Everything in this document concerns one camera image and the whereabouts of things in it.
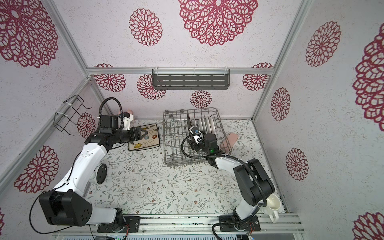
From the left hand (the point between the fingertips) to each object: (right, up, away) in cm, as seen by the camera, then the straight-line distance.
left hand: (143, 135), depth 80 cm
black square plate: (+24, +7, +19) cm, 32 cm away
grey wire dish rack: (+13, +5, +34) cm, 37 cm away
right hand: (+27, +2, +9) cm, 29 cm away
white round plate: (+29, +6, +15) cm, 33 cm away
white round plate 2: (+32, +6, +15) cm, 36 cm away
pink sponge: (+54, -4, +25) cm, 59 cm away
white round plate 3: (+36, +7, +16) cm, 40 cm away
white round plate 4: (+39, +6, +15) cm, 43 cm away
